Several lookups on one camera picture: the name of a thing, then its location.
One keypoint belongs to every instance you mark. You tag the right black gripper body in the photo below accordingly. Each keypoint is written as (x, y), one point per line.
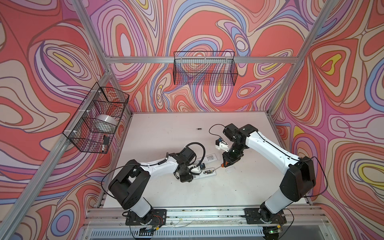
(234, 153)

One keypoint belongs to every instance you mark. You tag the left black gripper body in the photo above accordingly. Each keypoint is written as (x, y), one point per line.
(185, 176)

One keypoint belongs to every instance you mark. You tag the orange black screwdriver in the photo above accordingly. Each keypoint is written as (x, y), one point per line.
(217, 168)

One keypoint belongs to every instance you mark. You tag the white remote control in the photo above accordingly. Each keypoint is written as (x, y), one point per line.
(207, 173)
(209, 159)

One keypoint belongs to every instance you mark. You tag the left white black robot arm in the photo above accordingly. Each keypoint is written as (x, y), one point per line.
(128, 186)

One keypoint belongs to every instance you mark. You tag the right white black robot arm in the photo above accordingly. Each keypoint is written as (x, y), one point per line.
(299, 173)

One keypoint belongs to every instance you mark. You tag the small black item in basket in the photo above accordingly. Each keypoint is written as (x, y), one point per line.
(106, 141)

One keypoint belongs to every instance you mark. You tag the white tape roll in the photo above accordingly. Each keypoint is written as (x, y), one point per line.
(107, 119)

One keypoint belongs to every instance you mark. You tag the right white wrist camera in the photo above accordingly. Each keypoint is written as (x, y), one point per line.
(220, 144)

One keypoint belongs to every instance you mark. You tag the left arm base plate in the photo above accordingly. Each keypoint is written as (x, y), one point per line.
(155, 217)

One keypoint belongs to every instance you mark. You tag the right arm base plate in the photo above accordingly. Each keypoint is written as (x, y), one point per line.
(259, 216)

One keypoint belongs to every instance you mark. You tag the black wire basket back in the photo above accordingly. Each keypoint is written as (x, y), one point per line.
(205, 68)

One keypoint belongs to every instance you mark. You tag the black wire basket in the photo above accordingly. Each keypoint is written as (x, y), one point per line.
(85, 132)
(205, 68)

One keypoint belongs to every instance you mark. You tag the aluminium front rail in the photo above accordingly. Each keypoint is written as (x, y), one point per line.
(297, 215)

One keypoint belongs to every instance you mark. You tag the black wire basket left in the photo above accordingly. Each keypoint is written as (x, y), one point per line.
(85, 132)

